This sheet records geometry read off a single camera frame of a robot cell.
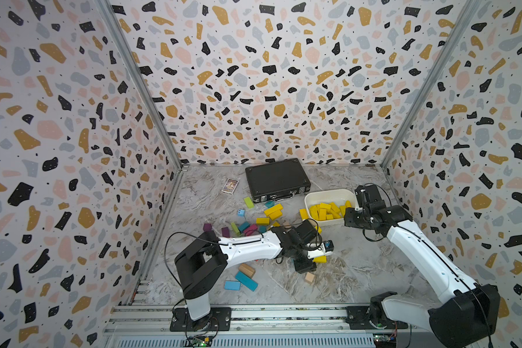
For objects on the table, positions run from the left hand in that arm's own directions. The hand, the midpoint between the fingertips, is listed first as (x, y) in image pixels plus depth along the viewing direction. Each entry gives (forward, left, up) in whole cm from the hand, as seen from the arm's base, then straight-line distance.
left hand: (316, 260), depth 80 cm
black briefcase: (+41, +15, -2) cm, 44 cm away
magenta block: (+17, +26, -7) cm, 32 cm away
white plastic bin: (+26, -10, -3) cm, 28 cm away
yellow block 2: (+21, +20, -6) cm, 30 cm away
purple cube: (+18, +45, -6) cm, 49 cm away
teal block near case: (+30, +17, -6) cm, 35 cm away
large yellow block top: (+28, +15, -7) cm, 33 cm away
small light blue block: (-6, +32, -7) cm, 34 cm away
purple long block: (+17, +37, -8) cm, 41 cm away
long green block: (+17, +32, -6) cm, 37 cm away
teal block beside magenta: (+19, +29, -6) cm, 35 cm away
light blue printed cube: (+25, +31, -6) cm, 40 cm away
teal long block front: (-5, +26, -7) cm, 27 cm away
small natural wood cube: (-4, +2, -6) cm, 7 cm away
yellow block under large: (+24, +14, -7) cm, 29 cm away
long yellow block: (+23, +2, -5) cm, 24 cm away
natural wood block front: (-1, +26, -5) cm, 26 cm away
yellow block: (-2, 0, +7) cm, 8 cm away
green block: (+32, +27, -7) cm, 43 cm away
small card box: (+41, +37, -5) cm, 56 cm away
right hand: (+13, -14, +9) cm, 21 cm away
